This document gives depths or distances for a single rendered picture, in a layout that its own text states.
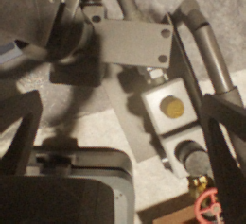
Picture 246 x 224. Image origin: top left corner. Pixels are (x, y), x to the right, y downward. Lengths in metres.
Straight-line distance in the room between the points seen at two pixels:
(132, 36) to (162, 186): 0.81
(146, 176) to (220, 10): 0.71
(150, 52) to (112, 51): 0.04
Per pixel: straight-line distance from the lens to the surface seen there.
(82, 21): 0.17
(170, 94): 0.39
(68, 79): 0.28
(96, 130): 0.88
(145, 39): 0.22
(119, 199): 0.68
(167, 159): 0.42
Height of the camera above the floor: 0.84
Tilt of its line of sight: 83 degrees down
